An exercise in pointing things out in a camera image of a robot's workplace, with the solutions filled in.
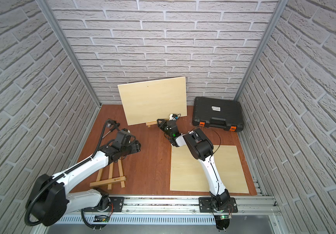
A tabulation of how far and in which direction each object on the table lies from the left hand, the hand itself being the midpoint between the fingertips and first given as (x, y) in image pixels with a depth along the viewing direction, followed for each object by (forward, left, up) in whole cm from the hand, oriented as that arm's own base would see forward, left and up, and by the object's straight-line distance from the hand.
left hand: (138, 143), depth 86 cm
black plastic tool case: (+27, -61, -2) cm, 66 cm away
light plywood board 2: (+26, -5, +11) cm, 29 cm away
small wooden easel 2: (+19, -6, -4) cm, 20 cm away
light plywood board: (-15, -30, -9) cm, 35 cm away
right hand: (+22, -12, -4) cm, 26 cm away
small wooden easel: (-19, +7, -6) cm, 21 cm away
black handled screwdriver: (+17, +23, -10) cm, 31 cm away
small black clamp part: (+22, +24, -9) cm, 33 cm away
